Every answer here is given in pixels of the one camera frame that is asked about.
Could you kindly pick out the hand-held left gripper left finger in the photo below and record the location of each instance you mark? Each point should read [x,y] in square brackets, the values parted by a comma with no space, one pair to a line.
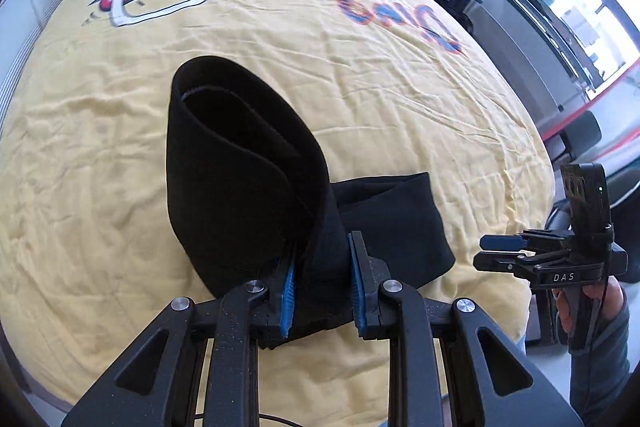
[286,307]

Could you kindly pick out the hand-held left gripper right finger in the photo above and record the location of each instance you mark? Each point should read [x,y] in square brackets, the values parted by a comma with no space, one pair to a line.
[357,287]

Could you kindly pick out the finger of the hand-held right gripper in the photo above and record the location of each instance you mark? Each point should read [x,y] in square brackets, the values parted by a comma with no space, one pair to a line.
[500,242]
[500,263]

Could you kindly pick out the black pants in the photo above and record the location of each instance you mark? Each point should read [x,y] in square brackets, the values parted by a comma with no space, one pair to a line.
[240,167]

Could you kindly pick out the person's right forearm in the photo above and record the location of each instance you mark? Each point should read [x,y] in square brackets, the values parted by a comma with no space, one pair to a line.
[600,372]

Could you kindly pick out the person's right hand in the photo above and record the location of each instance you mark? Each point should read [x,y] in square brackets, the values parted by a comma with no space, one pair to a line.
[612,302]

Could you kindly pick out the dark chair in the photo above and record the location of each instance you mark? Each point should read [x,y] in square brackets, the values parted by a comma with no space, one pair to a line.
[580,132]

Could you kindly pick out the yellow printed bed cover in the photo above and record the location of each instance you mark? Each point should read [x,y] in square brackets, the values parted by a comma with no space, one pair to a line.
[350,72]

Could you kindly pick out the long grey desk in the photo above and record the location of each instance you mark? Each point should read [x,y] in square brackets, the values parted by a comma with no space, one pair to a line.
[530,7]

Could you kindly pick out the white vent grille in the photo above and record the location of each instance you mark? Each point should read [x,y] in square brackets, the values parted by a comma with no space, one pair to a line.
[20,62]

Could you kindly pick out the red metal frame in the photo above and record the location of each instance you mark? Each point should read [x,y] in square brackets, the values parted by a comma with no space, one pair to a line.
[600,99]

